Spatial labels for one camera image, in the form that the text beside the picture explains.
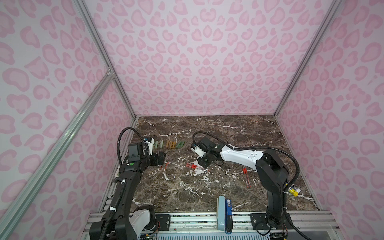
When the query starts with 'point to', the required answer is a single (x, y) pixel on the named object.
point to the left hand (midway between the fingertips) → (157, 153)
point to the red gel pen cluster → (247, 183)
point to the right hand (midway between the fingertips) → (202, 160)
